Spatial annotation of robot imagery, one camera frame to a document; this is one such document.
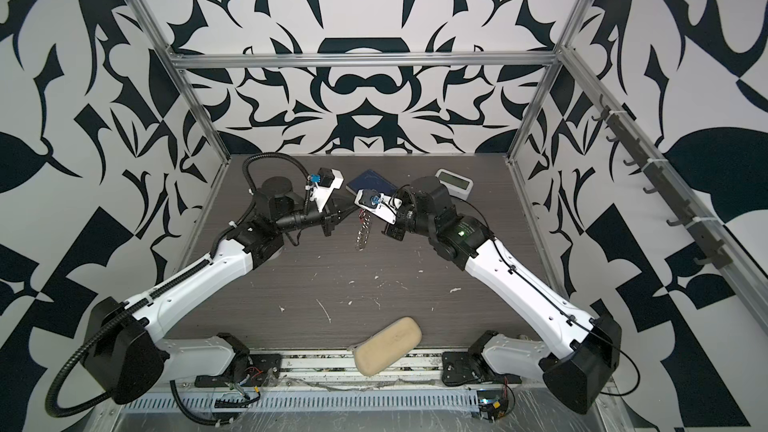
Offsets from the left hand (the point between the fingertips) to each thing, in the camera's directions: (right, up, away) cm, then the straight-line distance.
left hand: (361, 195), depth 70 cm
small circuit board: (+31, -49, +1) cm, 58 cm away
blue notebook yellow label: (0, +4, +41) cm, 41 cm away
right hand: (+3, -1, -1) cm, 3 cm away
